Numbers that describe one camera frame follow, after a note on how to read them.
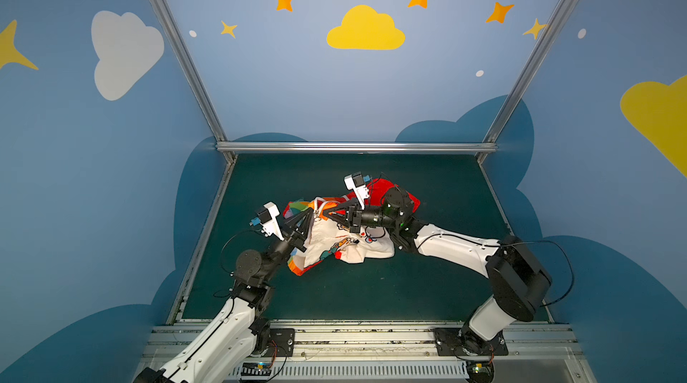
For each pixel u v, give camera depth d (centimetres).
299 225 70
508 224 106
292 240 61
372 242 80
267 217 60
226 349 50
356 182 66
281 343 74
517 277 45
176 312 82
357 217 65
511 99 101
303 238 67
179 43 83
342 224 69
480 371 73
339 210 69
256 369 73
